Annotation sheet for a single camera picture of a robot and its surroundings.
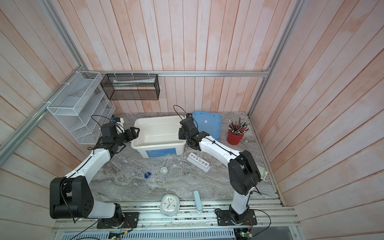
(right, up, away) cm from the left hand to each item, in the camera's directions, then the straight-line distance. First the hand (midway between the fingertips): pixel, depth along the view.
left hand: (135, 132), depth 88 cm
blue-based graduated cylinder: (+9, -28, 0) cm, 29 cm away
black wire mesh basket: (-9, +33, +17) cm, 38 cm away
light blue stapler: (+37, -36, -12) cm, 53 cm away
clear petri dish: (+23, -24, +3) cm, 34 cm away
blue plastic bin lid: (+49, +6, +29) cm, 57 cm away
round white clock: (+22, -37, -12) cm, 45 cm away
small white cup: (+16, -23, +2) cm, 29 cm away
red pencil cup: (+63, -5, +12) cm, 64 cm away
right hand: (+28, +2, +2) cm, 28 cm away
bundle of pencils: (+65, +2, +5) cm, 65 cm away
